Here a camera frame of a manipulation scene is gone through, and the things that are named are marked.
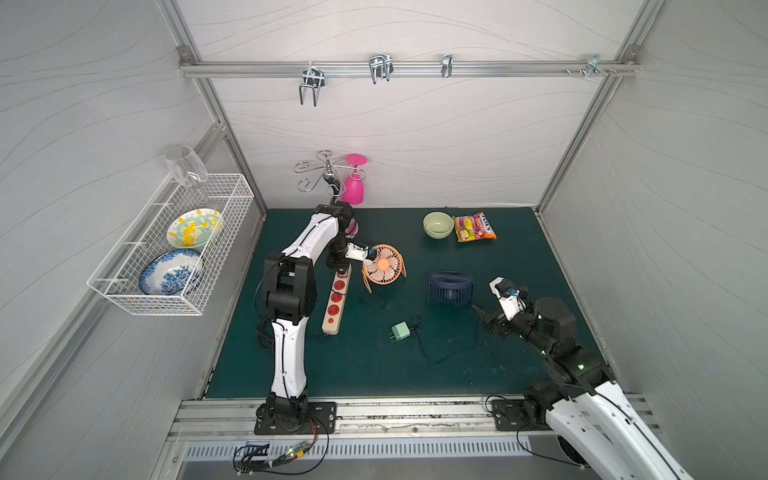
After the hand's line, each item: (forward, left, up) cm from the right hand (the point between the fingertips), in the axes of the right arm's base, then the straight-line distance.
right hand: (493, 293), depth 75 cm
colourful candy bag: (+36, -3, -15) cm, 39 cm away
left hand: (+17, +44, -12) cm, 48 cm away
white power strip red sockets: (+4, +44, -16) cm, 47 cm away
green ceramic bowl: (+37, +11, -16) cm, 42 cm away
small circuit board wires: (-36, +58, -18) cm, 71 cm away
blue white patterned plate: (-7, +73, +16) cm, 75 cm away
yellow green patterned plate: (+6, +74, +16) cm, 76 cm away
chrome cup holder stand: (+35, +46, +6) cm, 58 cm away
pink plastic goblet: (+41, +42, -1) cm, 59 cm away
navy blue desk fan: (+6, +9, -8) cm, 14 cm away
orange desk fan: (+15, +29, -12) cm, 34 cm away
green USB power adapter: (-5, +24, -16) cm, 29 cm away
